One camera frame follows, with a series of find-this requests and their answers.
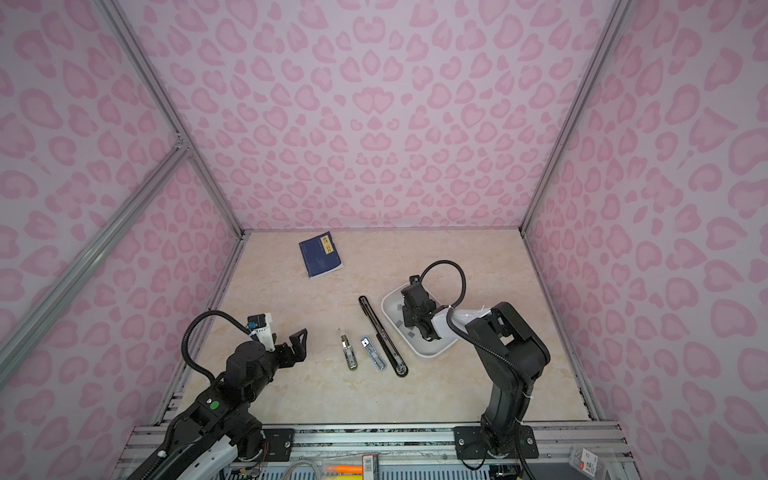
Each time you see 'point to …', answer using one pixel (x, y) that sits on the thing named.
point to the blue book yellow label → (320, 254)
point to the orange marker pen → (346, 469)
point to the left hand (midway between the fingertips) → (293, 329)
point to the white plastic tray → (409, 336)
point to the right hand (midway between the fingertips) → (415, 306)
